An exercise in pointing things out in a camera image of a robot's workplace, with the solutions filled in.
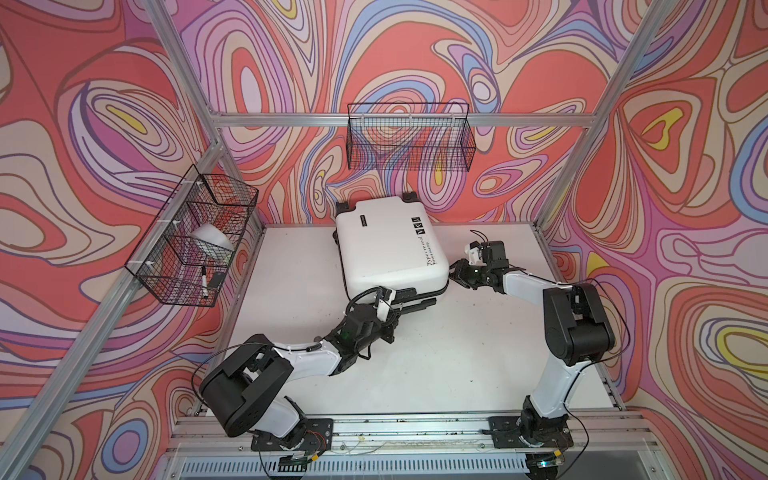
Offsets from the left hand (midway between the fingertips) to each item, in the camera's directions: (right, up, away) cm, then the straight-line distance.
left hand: (404, 312), depth 85 cm
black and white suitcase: (-4, +21, +5) cm, 22 cm away
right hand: (+15, +9, +12) cm, 21 cm away
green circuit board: (-28, -33, -15) cm, 45 cm away
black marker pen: (-51, +10, -12) cm, 53 cm away
